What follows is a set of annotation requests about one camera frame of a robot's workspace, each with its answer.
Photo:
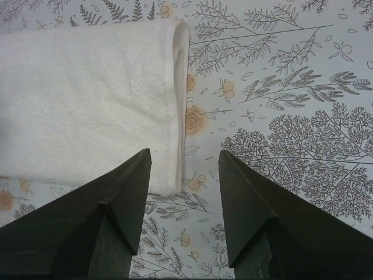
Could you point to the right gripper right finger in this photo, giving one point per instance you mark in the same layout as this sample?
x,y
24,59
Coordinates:
x,y
273,234

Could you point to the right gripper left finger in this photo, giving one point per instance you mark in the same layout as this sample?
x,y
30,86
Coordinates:
x,y
90,233

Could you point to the white towel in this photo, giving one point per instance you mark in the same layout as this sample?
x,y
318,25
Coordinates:
x,y
77,102

